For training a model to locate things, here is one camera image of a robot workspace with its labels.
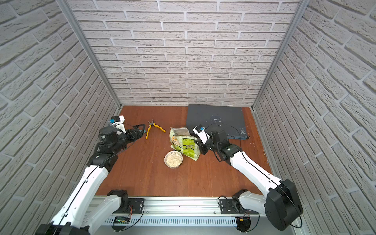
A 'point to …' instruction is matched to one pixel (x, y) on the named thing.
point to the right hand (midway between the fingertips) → (193, 141)
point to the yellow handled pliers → (155, 126)
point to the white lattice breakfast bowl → (173, 159)
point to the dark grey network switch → (230, 119)
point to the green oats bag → (183, 142)
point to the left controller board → (120, 220)
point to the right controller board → (243, 223)
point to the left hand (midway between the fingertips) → (138, 123)
